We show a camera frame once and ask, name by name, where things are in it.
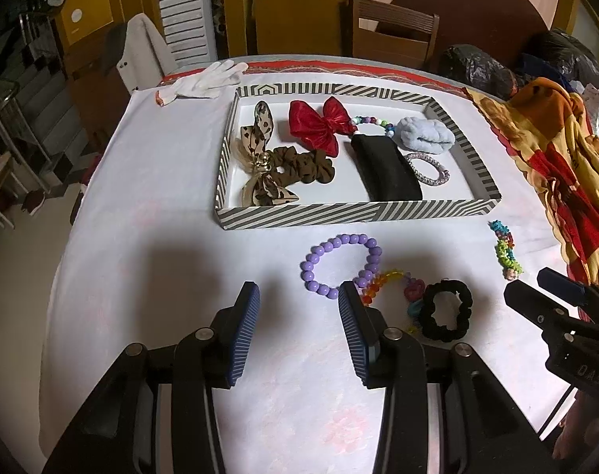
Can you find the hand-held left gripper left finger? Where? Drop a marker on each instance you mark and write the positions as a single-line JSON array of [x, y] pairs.
[[240, 331]]

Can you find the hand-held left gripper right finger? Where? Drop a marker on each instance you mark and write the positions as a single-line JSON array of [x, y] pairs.
[[354, 335]]

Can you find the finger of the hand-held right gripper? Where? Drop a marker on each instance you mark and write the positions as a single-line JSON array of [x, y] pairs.
[[561, 286], [531, 306]]

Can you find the black scrunchie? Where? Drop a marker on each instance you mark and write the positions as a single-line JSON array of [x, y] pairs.
[[430, 316]]

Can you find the striped cardboard tray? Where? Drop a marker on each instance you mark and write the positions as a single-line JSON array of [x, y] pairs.
[[329, 210]]

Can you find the black pouch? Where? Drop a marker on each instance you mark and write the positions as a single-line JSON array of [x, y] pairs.
[[386, 168]]

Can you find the brown scrunchie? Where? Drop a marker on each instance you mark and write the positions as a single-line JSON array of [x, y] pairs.
[[304, 165]]

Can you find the light blue fluffy scrunchie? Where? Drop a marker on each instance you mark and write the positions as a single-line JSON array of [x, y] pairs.
[[423, 133]]

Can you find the leopard print bow hair clip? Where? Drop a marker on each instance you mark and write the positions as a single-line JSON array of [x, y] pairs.
[[262, 123]]

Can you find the red satin bow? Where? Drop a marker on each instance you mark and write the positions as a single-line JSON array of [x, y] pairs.
[[314, 126]]

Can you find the person's right hand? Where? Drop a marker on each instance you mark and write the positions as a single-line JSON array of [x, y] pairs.
[[573, 429]]

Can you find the white tablecloth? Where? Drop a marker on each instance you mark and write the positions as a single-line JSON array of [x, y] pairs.
[[156, 256]]

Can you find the orange printed cloth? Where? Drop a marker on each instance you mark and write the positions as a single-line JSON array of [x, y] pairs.
[[541, 123]]

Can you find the dark shoe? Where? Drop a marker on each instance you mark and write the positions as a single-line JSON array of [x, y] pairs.
[[35, 203]]

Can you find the white glove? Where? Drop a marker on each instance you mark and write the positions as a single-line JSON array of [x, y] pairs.
[[205, 81]]

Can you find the red patterned table cover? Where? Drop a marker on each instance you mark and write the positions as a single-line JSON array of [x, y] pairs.
[[378, 73]]

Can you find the grey coat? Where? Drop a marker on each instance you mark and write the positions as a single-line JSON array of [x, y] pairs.
[[141, 54]]

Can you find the round brown tabletop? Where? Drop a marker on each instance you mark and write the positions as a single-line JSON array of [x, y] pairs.
[[477, 0]]

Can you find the yellow wooden chair back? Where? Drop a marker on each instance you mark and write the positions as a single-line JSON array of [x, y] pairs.
[[299, 24]]

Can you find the metal stair railing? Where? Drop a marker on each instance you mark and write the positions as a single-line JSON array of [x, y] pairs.
[[13, 108]]

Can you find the wooden slatted chair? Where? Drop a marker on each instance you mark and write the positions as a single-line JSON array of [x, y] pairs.
[[393, 12]]

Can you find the white louvre door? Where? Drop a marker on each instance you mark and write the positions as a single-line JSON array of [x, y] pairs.
[[186, 10]]

